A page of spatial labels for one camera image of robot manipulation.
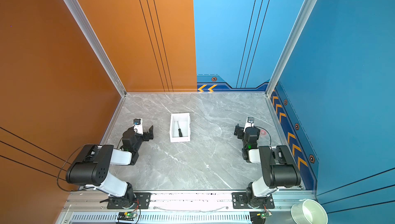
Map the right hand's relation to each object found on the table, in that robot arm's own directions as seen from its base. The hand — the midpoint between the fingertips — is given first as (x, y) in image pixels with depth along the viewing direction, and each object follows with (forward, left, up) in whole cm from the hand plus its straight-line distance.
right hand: (246, 125), depth 94 cm
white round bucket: (-43, -22, -6) cm, 49 cm away
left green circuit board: (-46, +62, -7) cm, 77 cm away
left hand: (0, +62, +2) cm, 62 cm away
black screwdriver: (-3, +41, -4) cm, 42 cm away
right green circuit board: (-46, +1, -7) cm, 46 cm away
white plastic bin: (+7, +41, -4) cm, 42 cm away
